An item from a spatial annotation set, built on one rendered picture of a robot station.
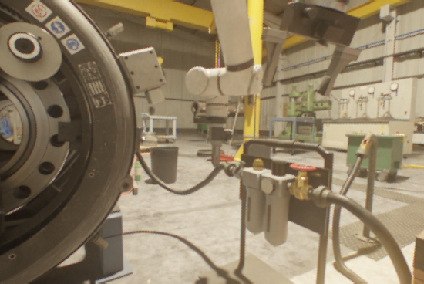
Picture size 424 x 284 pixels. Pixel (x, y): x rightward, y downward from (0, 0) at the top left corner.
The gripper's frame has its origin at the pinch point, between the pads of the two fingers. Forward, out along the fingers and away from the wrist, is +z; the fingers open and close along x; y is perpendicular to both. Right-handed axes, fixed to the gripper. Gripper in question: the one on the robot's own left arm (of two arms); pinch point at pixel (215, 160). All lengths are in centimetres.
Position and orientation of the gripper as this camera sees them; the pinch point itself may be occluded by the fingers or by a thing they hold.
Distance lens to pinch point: 87.4
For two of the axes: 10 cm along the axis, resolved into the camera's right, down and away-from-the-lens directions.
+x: -0.8, -0.8, 9.9
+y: 10.0, 0.2, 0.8
